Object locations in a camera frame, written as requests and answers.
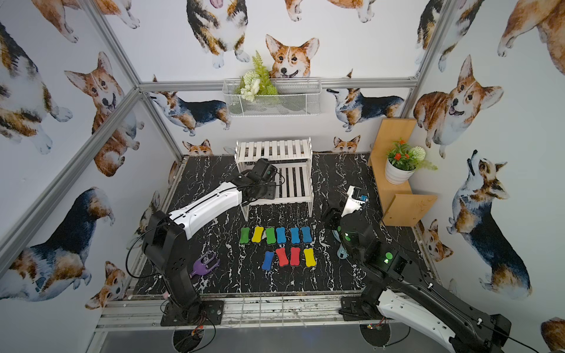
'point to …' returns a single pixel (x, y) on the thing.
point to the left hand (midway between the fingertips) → (266, 183)
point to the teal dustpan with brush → (342, 253)
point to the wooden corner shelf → (399, 205)
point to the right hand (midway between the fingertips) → (335, 196)
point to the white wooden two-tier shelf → (293, 158)
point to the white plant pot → (395, 176)
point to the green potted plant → (410, 158)
